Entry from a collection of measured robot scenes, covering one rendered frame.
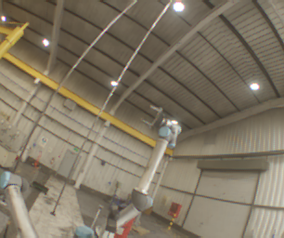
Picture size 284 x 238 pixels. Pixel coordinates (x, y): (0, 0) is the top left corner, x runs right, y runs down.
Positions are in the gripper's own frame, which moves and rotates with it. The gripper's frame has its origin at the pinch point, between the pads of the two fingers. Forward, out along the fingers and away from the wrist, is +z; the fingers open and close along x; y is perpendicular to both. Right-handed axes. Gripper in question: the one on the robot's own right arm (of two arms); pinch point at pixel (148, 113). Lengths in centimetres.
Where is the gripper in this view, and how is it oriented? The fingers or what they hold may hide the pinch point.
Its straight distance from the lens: 133.0
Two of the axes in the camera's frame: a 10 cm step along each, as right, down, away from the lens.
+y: 2.0, 3.1, -9.3
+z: -8.3, -4.5, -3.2
